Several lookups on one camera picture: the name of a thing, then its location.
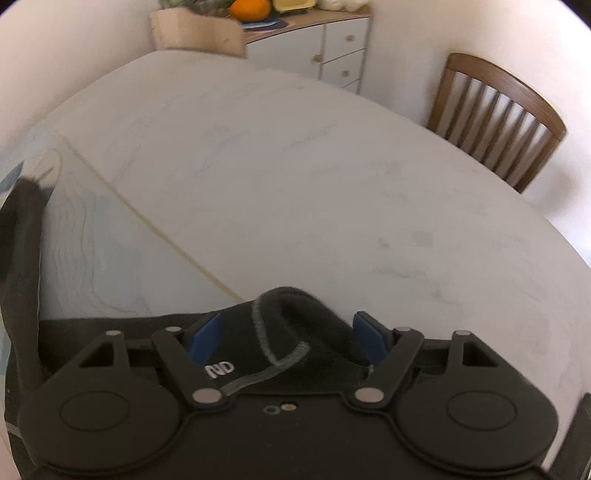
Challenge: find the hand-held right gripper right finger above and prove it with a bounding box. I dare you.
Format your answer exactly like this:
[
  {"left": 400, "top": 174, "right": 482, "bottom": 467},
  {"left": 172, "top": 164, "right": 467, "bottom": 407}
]
[{"left": 348, "top": 311, "right": 502, "bottom": 411}]

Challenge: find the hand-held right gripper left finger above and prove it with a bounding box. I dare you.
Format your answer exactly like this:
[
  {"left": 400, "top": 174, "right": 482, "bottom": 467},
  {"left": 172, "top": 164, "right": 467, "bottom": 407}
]
[{"left": 78, "top": 311, "right": 232, "bottom": 410}]

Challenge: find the dark grey shirt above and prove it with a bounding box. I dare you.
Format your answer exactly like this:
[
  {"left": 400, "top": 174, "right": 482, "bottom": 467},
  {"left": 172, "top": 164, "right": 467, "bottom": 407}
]
[{"left": 0, "top": 178, "right": 376, "bottom": 462}]

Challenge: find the white printed tablecloth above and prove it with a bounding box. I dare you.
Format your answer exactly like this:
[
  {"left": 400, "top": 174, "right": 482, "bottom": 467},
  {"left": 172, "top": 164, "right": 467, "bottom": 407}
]
[{"left": 0, "top": 50, "right": 591, "bottom": 462}]

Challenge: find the wooden slat-back chair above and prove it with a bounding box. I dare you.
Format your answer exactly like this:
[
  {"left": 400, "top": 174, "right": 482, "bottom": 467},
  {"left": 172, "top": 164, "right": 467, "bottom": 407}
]
[{"left": 427, "top": 52, "right": 568, "bottom": 193}]

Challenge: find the white drawer dresser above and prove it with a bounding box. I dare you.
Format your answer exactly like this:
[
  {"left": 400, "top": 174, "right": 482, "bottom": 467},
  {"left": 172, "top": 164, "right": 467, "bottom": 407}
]
[{"left": 243, "top": 13, "right": 372, "bottom": 95}]

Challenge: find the cardboard box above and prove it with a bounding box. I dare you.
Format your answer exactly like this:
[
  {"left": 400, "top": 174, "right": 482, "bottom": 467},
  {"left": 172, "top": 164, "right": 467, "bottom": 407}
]
[{"left": 148, "top": 9, "right": 245, "bottom": 58}]

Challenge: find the blue plate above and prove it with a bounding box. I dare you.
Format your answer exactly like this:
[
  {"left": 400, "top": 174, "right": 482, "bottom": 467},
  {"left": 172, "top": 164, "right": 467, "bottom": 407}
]
[{"left": 240, "top": 17, "right": 289, "bottom": 31}]

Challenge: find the orange fruit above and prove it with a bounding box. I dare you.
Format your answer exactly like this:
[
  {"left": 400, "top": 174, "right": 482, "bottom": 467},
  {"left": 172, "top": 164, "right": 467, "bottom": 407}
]
[{"left": 229, "top": 0, "right": 271, "bottom": 21}]

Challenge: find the yellow container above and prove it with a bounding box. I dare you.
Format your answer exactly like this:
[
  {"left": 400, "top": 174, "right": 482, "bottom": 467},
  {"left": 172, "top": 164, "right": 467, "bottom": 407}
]
[{"left": 272, "top": 0, "right": 319, "bottom": 13}]

